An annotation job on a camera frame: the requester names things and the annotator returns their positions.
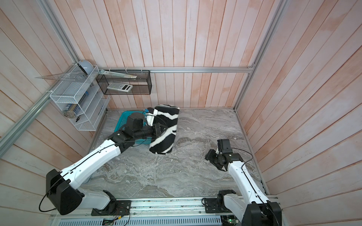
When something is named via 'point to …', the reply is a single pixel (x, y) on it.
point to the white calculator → (119, 86)
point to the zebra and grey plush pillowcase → (168, 115)
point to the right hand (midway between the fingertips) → (208, 156)
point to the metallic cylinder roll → (70, 112)
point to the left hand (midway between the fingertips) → (166, 129)
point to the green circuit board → (229, 219)
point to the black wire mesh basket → (142, 84)
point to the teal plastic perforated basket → (122, 121)
